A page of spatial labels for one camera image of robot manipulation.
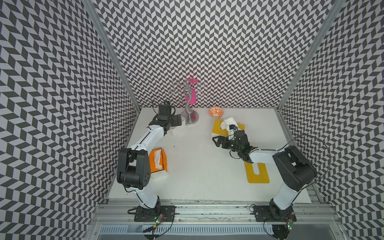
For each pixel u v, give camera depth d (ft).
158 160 2.64
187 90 3.01
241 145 2.38
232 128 2.78
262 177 2.75
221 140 2.71
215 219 2.37
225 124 3.01
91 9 2.37
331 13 2.28
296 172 1.56
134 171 1.52
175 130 3.23
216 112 3.76
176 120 2.76
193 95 3.11
